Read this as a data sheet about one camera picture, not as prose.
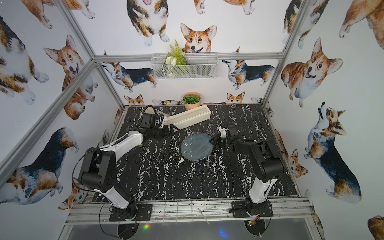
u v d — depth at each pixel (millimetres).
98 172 462
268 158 514
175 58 818
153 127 786
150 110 1185
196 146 972
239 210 733
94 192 500
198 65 926
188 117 1064
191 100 1064
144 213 736
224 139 857
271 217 745
